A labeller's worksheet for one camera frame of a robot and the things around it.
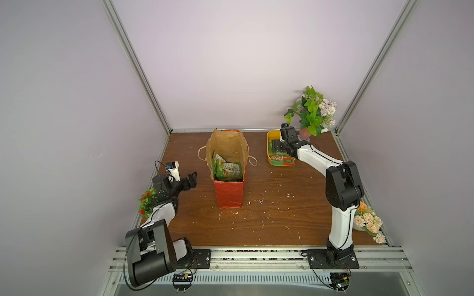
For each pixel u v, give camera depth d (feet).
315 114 2.73
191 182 2.63
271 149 2.97
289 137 2.53
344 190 1.72
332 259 2.12
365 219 2.32
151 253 1.46
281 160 3.20
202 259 2.39
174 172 2.58
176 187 2.49
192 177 2.67
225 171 3.10
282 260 2.44
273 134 3.63
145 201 2.39
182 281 2.37
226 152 3.22
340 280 2.31
